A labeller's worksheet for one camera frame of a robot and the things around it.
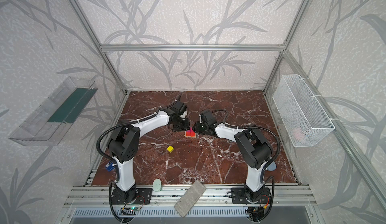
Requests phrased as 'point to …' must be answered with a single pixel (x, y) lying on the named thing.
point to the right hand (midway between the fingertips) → (192, 124)
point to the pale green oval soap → (157, 185)
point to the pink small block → (191, 129)
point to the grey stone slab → (189, 198)
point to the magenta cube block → (188, 131)
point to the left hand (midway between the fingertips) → (191, 124)
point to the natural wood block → (185, 135)
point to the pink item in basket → (299, 134)
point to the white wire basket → (305, 120)
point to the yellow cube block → (170, 148)
